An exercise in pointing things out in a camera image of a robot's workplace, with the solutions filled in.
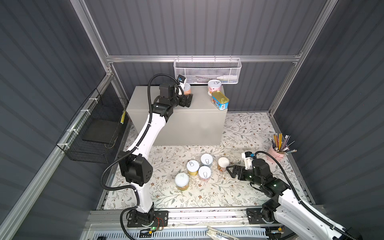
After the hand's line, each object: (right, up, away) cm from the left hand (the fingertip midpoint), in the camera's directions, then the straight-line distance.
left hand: (183, 90), depth 80 cm
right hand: (+28, -43, +1) cm, 51 cm away
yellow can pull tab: (+5, -43, +6) cm, 44 cm away
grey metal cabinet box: (+11, -18, +27) cm, 34 cm away
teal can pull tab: (+13, -40, +8) cm, 43 cm away
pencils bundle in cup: (+58, -31, +9) cm, 66 cm away
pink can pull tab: (+12, -46, +3) cm, 47 cm away
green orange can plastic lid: (-1, -49, -1) cm, 49 cm away
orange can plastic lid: (+22, -41, +6) cm, 47 cm away
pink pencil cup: (+55, -37, +5) cm, 66 cm away
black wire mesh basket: (-43, -24, -8) cm, 50 cm away
